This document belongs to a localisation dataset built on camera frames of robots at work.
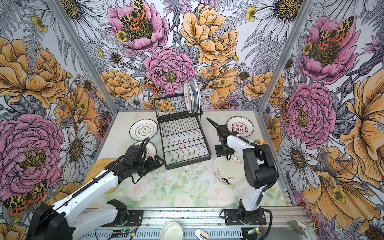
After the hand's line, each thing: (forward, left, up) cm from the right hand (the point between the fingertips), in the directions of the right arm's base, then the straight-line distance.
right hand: (223, 157), depth 94 cm
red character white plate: (+27, -18, -2) cm, 32 cm away
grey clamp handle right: (-37, -30, 0) cm, 48 cm away
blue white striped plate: (+22, +15, +30) cm, 41 cm away
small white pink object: (-39, +15, 0) cm, 42 cm away
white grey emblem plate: (+26, +55, -1) cm, 61 cm away
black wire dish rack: (+12, +25, 0) cm, 28 cm away
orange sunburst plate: (+29, +21, +24) cm, 43 cm away
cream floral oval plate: (-9, -3, -4) cm, 10 cm away
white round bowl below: (-37, +29, 0) cm, 47 cm away
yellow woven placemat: (-5, +76, 0) cm, 77 cm away
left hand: (-10, +38, +7) cm, 40 cm away
